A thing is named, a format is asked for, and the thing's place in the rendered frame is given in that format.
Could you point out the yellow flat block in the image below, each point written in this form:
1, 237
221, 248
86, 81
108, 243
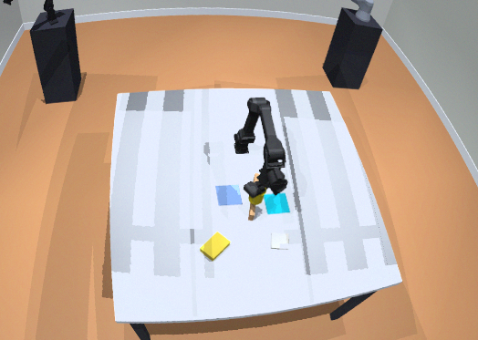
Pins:
215, 246

